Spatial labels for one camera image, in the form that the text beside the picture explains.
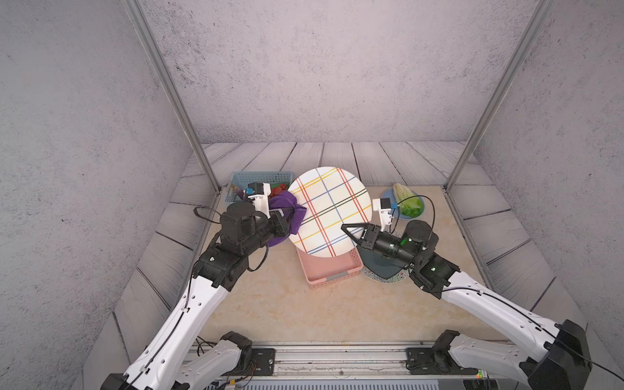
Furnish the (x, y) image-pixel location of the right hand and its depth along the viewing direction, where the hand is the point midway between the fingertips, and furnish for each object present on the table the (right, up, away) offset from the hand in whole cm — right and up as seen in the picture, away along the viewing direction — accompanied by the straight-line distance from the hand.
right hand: (342, 231), depth 63 cm
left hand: (-12, +5, +4) cm, 13 cm away
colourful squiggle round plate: (+15, -20, +27) cm, 37 cm away
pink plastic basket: (-6, -18, +29) cm, 34 cm away
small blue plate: (+27, +12, +53) cm, 60 cm away
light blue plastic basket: (-44, +20, +59) cm, 76 cm away
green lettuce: (+34, +7, +45) cm, 57 cm away
